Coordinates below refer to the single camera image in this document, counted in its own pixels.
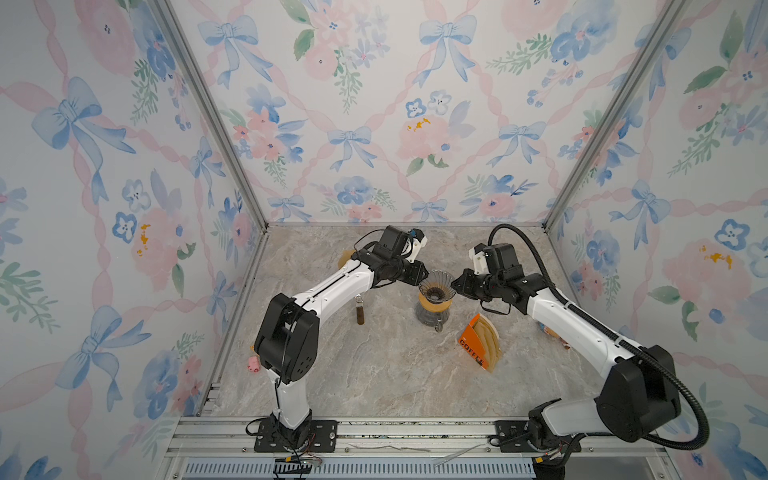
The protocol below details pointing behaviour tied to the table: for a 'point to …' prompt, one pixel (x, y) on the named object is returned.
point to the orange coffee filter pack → (481, 339)
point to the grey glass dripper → (437, 286)
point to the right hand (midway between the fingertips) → (450, 282)
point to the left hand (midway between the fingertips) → (427, 270)
